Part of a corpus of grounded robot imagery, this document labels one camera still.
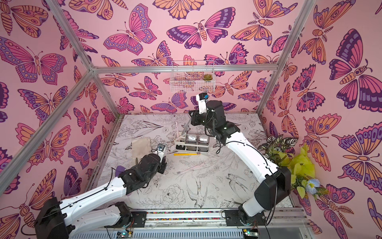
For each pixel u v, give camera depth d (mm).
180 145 994
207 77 923
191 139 1046
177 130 944
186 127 1130
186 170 902
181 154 973
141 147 1001
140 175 594
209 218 746
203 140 1034
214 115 546
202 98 638
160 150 683
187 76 1001
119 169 854
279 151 741
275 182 406
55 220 393
